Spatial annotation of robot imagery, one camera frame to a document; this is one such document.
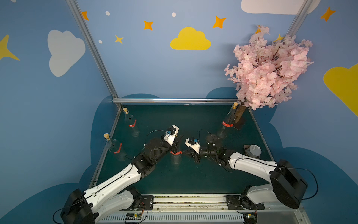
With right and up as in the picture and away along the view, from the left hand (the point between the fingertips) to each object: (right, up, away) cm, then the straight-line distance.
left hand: (180, 131), depth 73 cm
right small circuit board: (+38, -47, +1) cm, 60 cm away
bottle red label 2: (+31, +3, +16) cm, 35 cm away
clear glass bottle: (-2, -20, +15) cm, 25 cm away
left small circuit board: (-25, -46, 0) cm, 52 cm away
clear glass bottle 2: (+32, +6, +16) cm, 36 cm away
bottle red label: (0, -13, +5) cm, 13 cm away
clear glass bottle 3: (-32, +4, +19) cm, 37 cm away
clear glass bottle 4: (-38, -10, +8) cm, 40 cm away
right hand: (+3, -11, +6) cm, 13 cm away
